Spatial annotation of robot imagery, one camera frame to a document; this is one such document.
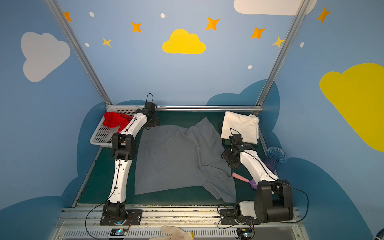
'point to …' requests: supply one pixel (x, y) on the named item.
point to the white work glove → (173, 233)
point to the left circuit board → (118, 232)
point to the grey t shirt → (168, 156)
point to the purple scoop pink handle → (252, 182)
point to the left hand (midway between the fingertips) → (152, 124)
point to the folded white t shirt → (246, 125)
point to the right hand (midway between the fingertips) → (227, 158)
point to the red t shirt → (111, 119)
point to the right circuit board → (244, 233)
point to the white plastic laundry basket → (102, 136)
